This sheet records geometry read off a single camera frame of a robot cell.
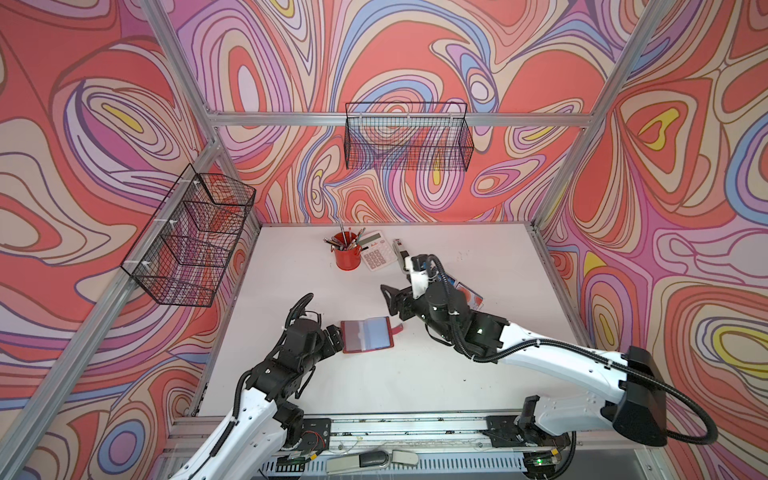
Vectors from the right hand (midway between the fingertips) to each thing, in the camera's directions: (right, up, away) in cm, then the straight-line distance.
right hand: (399, 287), depth 73 cm
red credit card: (+22, -5, +15) cm, 27 cm away
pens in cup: (-18, +13, +29) cm, 36 cm away
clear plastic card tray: (+17, -1, +18) cm, 24 cm away
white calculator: (-6, +9, +36) cm, 37 cm away
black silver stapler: (0, +12, +38) cm, 40 cm away
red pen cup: (-16, +9, +25) cm, 31 cm away
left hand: (-17, -14, +8) cm, 23 cm away
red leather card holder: (-9, -17, +18) cm, 26 cm away
